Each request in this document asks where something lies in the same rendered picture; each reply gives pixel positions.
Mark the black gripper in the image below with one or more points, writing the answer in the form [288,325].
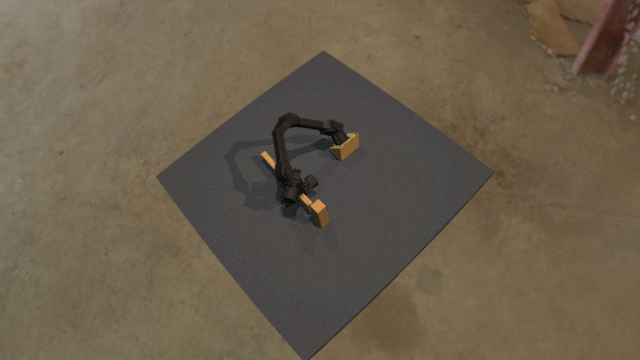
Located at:
[304,189]

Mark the brown wooden rail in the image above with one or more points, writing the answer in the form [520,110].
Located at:
[271,164]

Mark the brown wooden post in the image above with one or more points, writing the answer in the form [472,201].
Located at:
[320,213]

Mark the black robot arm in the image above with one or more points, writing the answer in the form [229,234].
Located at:
[291,180]

